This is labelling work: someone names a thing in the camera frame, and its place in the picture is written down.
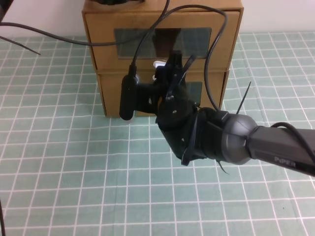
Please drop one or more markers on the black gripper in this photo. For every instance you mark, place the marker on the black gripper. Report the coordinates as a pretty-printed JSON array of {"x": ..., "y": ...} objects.
[{"x": 174, "y": 102}]

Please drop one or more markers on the brown cardboard drawer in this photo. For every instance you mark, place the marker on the brown cardboard drawer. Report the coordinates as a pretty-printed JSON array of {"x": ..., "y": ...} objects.
[
  {"x": 110, "y": 89},
  {"x": 191, "y": 31}
]

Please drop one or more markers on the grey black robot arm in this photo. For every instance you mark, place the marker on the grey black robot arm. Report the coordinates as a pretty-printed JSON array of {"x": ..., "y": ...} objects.
[{"x": 200, "y": 133}]

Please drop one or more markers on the brown cardboard shoebox shell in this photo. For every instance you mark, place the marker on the brown cardboard shoebox shell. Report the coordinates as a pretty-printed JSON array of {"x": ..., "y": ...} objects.
[{"x": 217, "y": 6}]

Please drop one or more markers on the cyan checkered tablecloth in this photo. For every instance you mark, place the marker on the cyan checkered tablecloth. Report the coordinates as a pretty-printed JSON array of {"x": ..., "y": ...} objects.
[{"x": 67, "y": 170}]

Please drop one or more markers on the black zip tie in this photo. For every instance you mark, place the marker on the black zip tie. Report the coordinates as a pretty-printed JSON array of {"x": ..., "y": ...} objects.
[{"x": 243, "y": 98}]

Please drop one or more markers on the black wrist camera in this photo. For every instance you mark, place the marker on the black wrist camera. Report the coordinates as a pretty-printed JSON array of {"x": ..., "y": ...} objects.
[{"x": 128, "y": 97}]

